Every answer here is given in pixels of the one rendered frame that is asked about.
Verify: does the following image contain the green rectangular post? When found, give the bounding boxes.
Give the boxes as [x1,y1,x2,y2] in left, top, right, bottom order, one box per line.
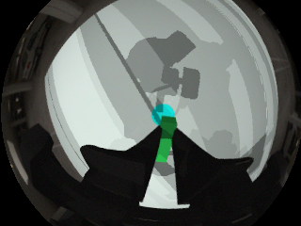
[155,116,177,162]

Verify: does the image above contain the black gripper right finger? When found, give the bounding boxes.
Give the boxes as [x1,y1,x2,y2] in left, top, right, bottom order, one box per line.
[172,128,253,204]

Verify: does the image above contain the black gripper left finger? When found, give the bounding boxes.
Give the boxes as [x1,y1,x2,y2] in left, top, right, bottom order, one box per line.
[80,125,162,203]

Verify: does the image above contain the cyan circle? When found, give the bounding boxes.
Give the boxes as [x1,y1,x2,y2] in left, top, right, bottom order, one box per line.
[151,105,174,125]

